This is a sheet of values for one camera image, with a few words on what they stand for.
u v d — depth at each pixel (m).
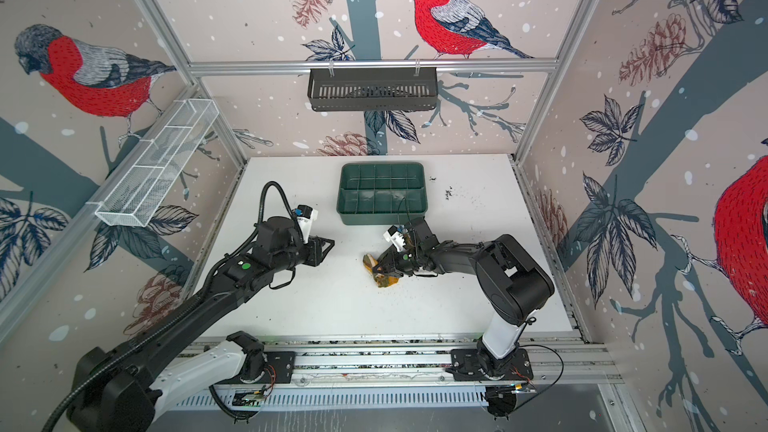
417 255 0.74
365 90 1.07
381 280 0.84
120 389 0.38
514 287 0.48
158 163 0.78
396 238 0.86
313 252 0.69
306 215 0.71
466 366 0.73
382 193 1.11
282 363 0.75
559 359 0.67
